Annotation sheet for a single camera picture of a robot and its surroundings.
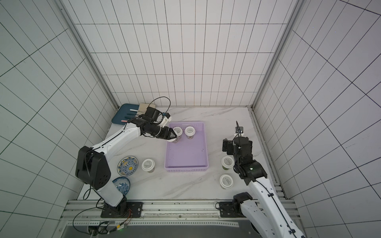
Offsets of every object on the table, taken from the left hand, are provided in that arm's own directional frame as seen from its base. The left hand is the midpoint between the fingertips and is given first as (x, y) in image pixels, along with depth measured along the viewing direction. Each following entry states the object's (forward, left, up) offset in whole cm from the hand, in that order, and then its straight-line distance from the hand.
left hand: (170, 138), depth 84 cm
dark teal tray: (+32, +42, -15) cm, 55 cm away
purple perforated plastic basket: (-3, -10, -15) cm, 19 cm away
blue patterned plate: (-22, +25, -13) cm, 36 cm away
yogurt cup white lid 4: (-11, -33, -9) cm, 36 cm away
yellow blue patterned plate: (-11, +26, -14) cm, 32 cm away
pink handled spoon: (+24, +40, -15) cm, 49 cm away
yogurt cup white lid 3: (-13, +12, -8) cm, 19 cm away
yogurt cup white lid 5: (-21, -31, -8) cm, 39 cm away
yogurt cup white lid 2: (+10, -11, -7) cm, 16 cm away
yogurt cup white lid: (+11, -4, -9) cm, 14 cm away
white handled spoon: (+36, +35, -15) cm, 52 cm away
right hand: (-3, -33, +6) cm, 33 cm away
